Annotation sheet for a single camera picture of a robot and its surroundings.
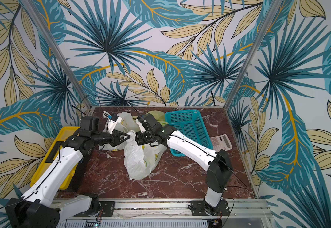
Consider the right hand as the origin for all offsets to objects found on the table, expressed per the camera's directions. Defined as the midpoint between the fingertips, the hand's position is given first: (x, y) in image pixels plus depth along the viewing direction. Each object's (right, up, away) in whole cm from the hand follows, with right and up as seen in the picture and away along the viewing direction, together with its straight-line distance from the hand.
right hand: (135, 138), depth 76 cm
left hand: (-4, +1, -4) cm, 5 cm away
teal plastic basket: (+35, +7, +33) cm, 49 cm away
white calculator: (+54, -5, +21) cm, 58 cm away
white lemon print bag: (-9, +6, +19) cm, 21 cm away
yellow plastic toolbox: (-51, +2, +9) cm, 51 cm away
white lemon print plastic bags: (+3, -11, -3) cm, 12 cm away
